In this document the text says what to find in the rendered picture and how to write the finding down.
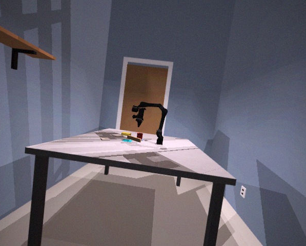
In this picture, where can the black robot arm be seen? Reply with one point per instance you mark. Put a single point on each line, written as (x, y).
(164, 112)

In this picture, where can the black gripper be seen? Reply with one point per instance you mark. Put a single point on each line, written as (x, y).
(139, 119)

